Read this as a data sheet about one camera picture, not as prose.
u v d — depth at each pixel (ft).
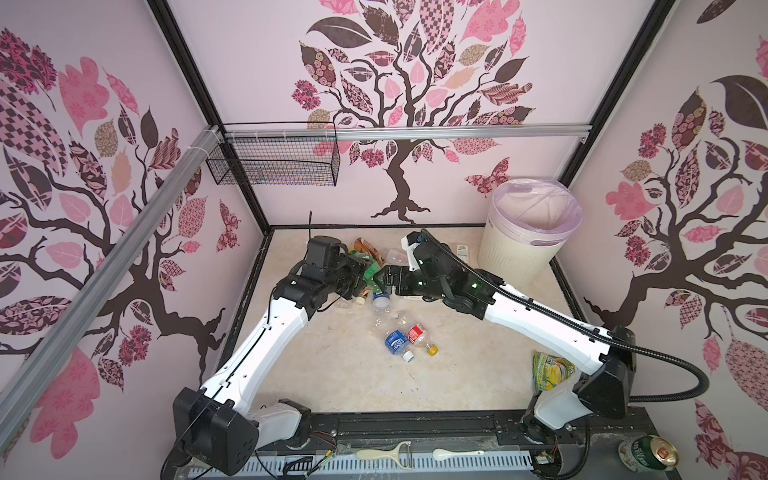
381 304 3.20
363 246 3.55
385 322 3.02
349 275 2.19
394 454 2.28
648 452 2.04
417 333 2.80
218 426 1.23
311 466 2.27
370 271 2.32
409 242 2.16
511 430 2.43
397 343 2.73
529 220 3.28
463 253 3.43
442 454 2.33
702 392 1.30
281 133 2.95
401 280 2.03
